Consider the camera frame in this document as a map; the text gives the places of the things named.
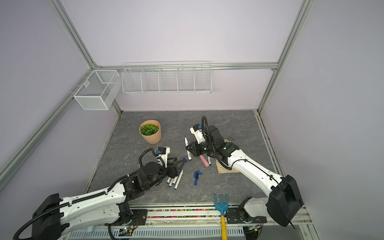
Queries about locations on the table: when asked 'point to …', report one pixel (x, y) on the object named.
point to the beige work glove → (222, 169)
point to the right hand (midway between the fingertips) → (187, 148)
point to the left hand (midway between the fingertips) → (181, 162)
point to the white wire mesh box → (99, 90)
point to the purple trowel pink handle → (207, 165)
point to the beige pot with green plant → (151, 131)
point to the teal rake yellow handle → (222, 207)
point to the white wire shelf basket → (174, 77)
